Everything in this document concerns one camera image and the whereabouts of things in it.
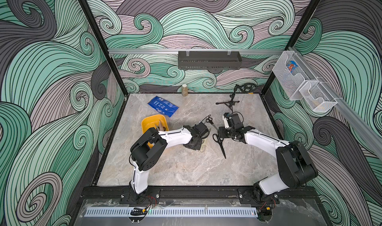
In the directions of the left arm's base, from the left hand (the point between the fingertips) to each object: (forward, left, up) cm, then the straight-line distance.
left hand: (196, 144), depth 91 cm
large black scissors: (+5, -14, -1) cm, 15 cm away
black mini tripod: (+30, -26, +5) cm, 40 cm away
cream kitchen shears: (-2, -4, -1) cm, 5 cm away
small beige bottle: (+43, +8, +6) cm, 44 cm away
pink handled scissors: (+12, +23, +1) cm, 26 cm away
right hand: (+8, -18, +4) cm, 20 cm away
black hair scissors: (+19, -10, -1) cm, 22 cm away
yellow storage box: (+17, +32, +1) cm, 36 cm away
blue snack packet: (+29, +23, +2) cm, 37 cm away
